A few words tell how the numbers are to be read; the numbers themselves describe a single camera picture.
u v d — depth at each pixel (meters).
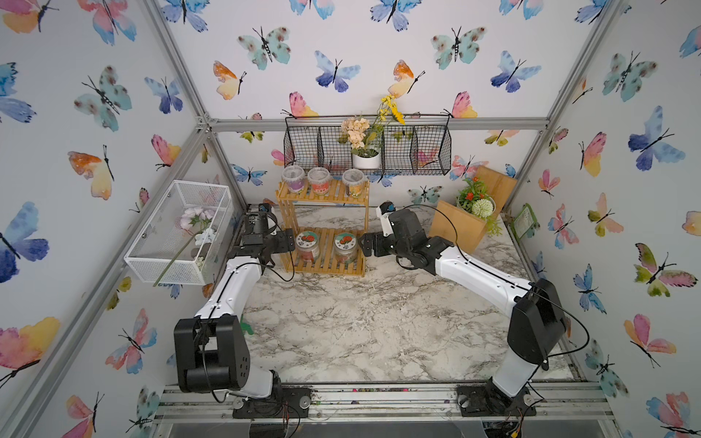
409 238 0.63
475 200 0.92
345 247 0.94
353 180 0.82
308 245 0.96
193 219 0.73
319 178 0.83
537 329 0.46
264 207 0.76
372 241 0.74
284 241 0.80
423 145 0.99
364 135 0.83
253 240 0.67
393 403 0.76
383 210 0.74
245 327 0.87
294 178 0.83
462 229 0.82
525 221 1.11
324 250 1.06
